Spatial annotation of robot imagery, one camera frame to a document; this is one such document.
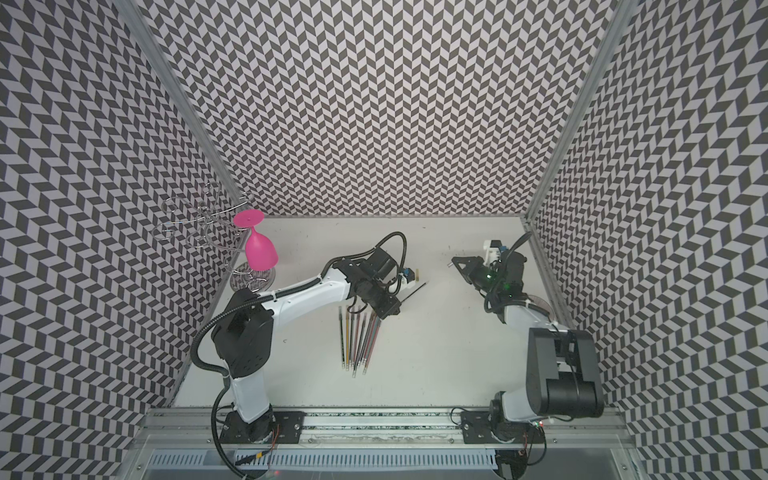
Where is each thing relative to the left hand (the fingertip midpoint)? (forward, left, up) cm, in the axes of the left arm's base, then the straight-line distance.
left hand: (394, 312), depth 85 cm
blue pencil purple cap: (+3, -5, +6) cm, 8 cm away
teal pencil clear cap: (-6, +6, -7) cm, 11 cm away
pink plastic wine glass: (+12, +38, +13) cm, 41 cm away
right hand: (+12, -17, +7) cm, 22 cm away
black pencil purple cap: (-5, +13, -7) cm, 15 cm away
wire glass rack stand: (+29, +62, +9) cm, 69 cm away
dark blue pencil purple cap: (-6, +10, -7) cm, 13 cm away
